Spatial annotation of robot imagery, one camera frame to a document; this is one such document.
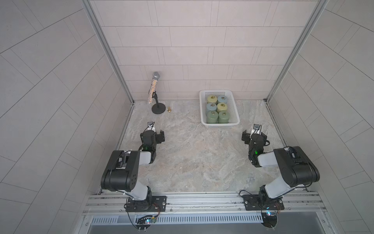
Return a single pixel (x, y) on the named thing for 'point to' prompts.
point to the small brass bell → (169, 110)
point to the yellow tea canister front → (221, 106)
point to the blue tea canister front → (211, 107)
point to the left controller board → (144, 222)
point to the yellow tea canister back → (212, 98)
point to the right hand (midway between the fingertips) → (252, 129)
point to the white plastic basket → (234, 118)
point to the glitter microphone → (155, 76)
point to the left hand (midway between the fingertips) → (156, 128)
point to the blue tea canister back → (222, 99)
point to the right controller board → (269, 219)
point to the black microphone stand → (158, 108)
